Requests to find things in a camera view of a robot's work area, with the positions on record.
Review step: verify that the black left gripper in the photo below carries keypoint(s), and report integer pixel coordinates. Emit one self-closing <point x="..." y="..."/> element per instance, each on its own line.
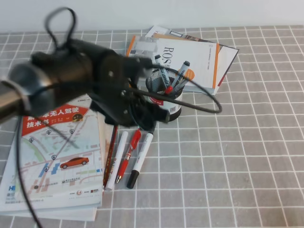
<point x="109" y="82"/>

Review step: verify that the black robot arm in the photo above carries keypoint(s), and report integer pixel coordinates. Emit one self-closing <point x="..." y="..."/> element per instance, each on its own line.
<point x="48" y="81"/>

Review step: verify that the grey pen in holder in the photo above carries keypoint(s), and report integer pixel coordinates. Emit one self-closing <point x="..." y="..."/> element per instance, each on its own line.
<point x="182" y="83"/>

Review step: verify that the white marker dark cap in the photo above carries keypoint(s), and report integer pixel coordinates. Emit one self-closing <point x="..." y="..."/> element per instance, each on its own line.
<point x="181" y="73"/>

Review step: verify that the white pen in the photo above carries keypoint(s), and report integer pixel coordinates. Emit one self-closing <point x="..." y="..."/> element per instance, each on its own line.
<point x="116" y="162"/>

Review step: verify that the red gel pen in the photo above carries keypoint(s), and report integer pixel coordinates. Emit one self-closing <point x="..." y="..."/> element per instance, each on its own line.
<point x="132" y="146"/>

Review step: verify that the white marker black cap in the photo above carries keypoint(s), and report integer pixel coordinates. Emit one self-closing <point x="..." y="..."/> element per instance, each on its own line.
<point x="139" y="161"/>

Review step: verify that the red black pencil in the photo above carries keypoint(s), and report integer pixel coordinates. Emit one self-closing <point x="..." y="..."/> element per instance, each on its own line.
<point x="111" y="133"/>

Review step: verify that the red capped pen in holder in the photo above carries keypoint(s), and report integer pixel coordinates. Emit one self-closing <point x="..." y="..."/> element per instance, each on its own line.
<point x="168" y="90"/>

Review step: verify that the white book under stack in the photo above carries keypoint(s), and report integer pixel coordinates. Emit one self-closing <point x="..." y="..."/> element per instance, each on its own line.
<point x="13" y="195"/>

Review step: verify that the white orange ROS book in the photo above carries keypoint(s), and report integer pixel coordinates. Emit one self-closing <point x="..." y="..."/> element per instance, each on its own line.
<point x="202" y="56"/>

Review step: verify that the white marker grey cap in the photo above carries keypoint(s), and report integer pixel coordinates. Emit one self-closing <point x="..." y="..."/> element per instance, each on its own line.
<point x="163" y="73"/>

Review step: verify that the orange map cover book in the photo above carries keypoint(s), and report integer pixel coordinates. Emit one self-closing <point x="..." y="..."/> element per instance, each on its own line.
<point x="60" y="151"/>

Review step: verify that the white magazine under book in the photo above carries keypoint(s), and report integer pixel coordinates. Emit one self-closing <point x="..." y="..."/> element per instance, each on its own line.
<point x="226" y="54"/>

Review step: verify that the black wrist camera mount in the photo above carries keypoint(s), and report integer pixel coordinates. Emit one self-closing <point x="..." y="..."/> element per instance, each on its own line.
<point x="138" y="67"/>

